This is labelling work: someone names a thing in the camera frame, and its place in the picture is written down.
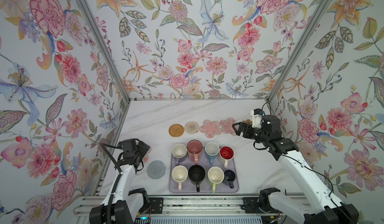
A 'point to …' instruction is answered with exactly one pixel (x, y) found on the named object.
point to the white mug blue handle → (212, 149)
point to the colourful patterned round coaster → (191, 127)
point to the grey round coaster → (156, 169)
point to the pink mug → (194, 150)
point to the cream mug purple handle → (179, 151)
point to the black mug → (196, 174)
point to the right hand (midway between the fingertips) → (239, 125)
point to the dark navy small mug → (229, 176)
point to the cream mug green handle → (215, 175)
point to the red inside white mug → (226, 153)
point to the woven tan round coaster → (176, 130)
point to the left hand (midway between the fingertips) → (145, 148)
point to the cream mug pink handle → (179, 174)
